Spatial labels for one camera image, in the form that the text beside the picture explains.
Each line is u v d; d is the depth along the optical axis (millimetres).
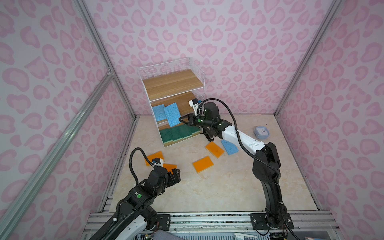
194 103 763
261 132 1064
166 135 1042
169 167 710
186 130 1078
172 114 812
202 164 932
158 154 974
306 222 747
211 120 679
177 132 1068
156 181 572
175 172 705
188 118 771
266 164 471
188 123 750
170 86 787
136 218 520
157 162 691
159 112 863
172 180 678
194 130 1068
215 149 996
